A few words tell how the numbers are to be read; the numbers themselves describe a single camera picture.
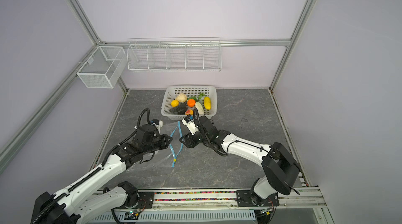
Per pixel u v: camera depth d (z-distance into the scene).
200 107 1.05
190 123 0.72
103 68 1.00
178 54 0.98
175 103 1.07
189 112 1.01
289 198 0.75
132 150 0.58
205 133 0.62
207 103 1.06
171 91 1.10
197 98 1.12
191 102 1.08
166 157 0.78
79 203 0.43
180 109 1.02
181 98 1.08
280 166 0.45
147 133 0.60
